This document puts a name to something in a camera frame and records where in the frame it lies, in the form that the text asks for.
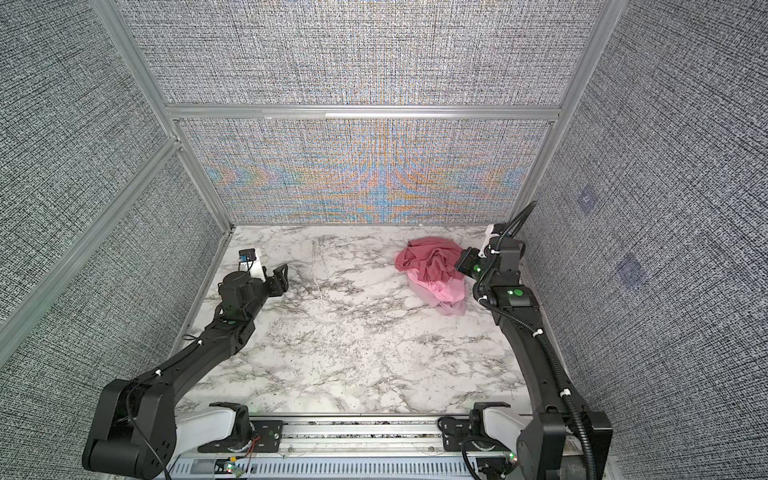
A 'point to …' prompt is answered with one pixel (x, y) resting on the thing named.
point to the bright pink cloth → (449, 297)
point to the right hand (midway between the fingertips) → (462, 249)
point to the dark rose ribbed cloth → (433, 258)
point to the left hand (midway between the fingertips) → (277, 266)
